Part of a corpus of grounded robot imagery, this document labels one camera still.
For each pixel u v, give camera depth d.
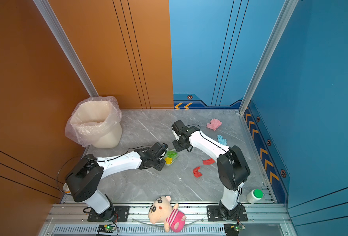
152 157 0.68
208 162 0.91
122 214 0.74
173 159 0.92
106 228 0.71
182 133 0.66
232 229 0.70
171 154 0.93
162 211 0.67
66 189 0.72
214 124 1.08
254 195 0.70
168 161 0.89
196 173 0.86
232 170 0.48
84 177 0.47
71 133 0.79
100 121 0.79
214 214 0.72
